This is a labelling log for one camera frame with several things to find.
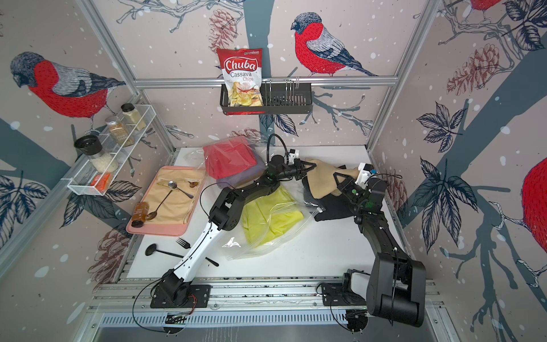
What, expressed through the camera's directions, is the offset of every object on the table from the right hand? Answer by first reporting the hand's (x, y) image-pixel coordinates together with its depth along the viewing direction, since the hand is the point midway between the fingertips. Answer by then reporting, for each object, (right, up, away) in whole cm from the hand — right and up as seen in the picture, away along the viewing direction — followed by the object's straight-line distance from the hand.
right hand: (333, 173), depth 83 cm
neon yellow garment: (-26, -19, +5) cm, 33 cm away
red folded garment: (-47, +7, +22) cm, 52 cm away
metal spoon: (-75, -6, +21) cm, 78 cm away
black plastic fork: (-60, -30, +3) cm, 67 cm away
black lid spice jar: (-80, +5, -15) cm, 82 cm away
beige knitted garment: (-3, -3, +5) cm, 7 cm away
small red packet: (-78, -2, -17) cm, 80 cm away
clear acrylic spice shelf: (-84, 0, -12) cm, 85 cm away
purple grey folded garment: (-38, -2, +13) cm, 40 cm away
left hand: (-3, +4, +10) cm, 11 cm away
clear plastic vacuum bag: (-38, -27, -4) cm, 47 cm away
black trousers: (0, -15, +6) cm, 16 cm away
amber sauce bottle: (-83, -17, +9) cm, 86 cm away
